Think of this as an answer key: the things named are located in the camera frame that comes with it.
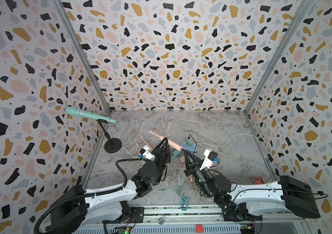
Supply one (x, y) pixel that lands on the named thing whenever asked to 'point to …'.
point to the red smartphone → (258, 180)
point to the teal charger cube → (176, 152)
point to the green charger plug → (189, 142)
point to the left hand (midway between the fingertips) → (173, 139)
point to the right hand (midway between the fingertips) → (188, 152)
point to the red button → (199, 228)
